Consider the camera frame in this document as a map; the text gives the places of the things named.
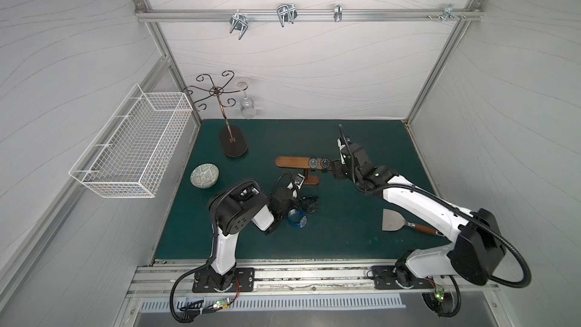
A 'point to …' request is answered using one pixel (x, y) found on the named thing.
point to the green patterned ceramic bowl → (204, 175)
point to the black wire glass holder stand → (232, 141)
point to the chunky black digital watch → (309, 203)
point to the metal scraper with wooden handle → (393, 220)
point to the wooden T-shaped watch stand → (301, 163)
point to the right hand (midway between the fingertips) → (340, 159)
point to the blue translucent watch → (296, 218)
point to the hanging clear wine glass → (247, 107)
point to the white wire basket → (132, 153)
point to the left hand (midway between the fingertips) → (299, 185)
